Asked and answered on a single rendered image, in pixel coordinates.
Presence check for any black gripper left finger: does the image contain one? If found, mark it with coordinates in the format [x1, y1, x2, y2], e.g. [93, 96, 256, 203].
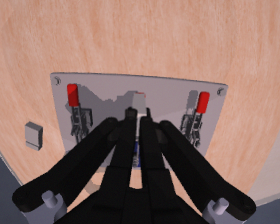
[12, 93, 139, 224]

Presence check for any grey fixture plate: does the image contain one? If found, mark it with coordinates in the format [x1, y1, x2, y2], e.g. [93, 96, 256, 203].
[50, 72, 229, 157]

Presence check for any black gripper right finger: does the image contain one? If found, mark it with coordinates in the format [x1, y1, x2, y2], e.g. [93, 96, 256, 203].
[137, 93, 256, 224]

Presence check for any grey rectangular metal plate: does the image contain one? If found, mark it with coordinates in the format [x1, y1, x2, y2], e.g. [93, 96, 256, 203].
[24, 121, 43, 151]

